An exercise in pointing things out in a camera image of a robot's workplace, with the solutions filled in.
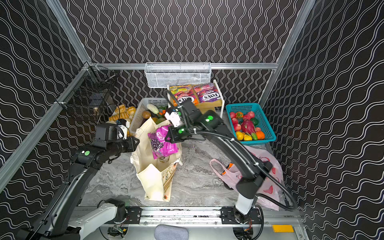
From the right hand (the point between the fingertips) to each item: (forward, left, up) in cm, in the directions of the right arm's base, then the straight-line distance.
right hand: (165, 139), depth 65 cm
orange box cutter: (+2, -32, -31) cm, 44 cm away
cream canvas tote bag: (-14, +3, -5) cm, 15 cm away
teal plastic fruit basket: (+32, -59, -26) cm, 72 cm away
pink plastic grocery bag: (-2, -32, -28) cm, 43 cm away
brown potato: (+37, +23, -23) cm, 50 cm away
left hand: (+3, +13, -5) cm, 15 cm away
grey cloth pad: (-31, 0, -29) cm, 42 cm away
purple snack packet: (-3, +2, -1) cm, 4 cm away
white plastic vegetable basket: (+35, +29, -22) cm, 51 cm away
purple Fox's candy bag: (+28, -19, +4) cm, 34 cm away
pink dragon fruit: (+28, -47, -25) cm, 61 cm away
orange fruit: (+24, -56, -29) cm, 68 cm away
